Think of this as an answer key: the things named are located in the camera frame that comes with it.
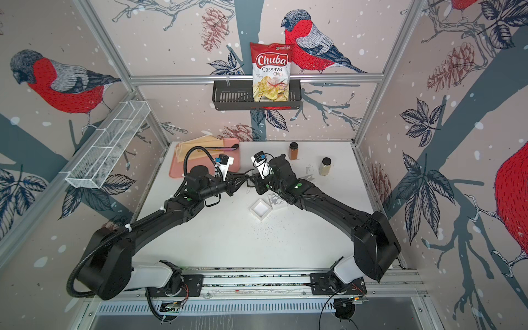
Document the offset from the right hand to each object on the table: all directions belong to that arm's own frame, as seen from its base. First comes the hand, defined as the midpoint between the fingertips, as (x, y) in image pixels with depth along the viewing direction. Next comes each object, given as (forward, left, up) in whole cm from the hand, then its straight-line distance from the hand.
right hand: (250, 176), depth 80 cm
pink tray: (+20, +45, -22) cm, 54 cm away
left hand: (0, 0, +3) cm, 3 cm away
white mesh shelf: (-5, +55, +10) cm, 56 cm away
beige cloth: (+39, +34, -20) cm, 56 cm away
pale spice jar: (+18, -34, -14) cm, 41 cm away
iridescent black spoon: (+35, +16, -20) cm, 43 cm away
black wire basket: (+48, +11, +6) cm, 50 cm away
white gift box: (0, -11, -20) cm, 22 cm away
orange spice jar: (+28, -19, -14) cm, 36 cm away
